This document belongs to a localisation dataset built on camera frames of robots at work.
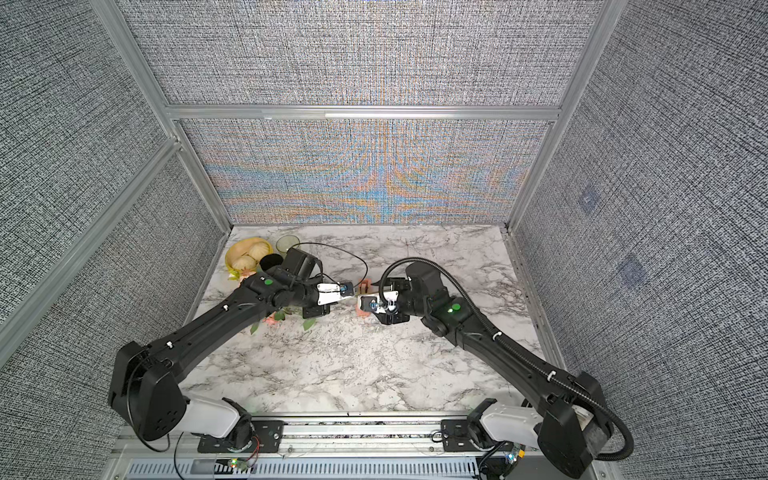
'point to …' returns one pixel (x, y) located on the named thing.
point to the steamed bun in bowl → (245, 261)
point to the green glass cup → (285, 242)
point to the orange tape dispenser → (362, 313)
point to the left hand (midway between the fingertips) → (337, 293)
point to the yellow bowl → (245, 253)
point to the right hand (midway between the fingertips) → (377, 282)
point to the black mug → (269, 260)
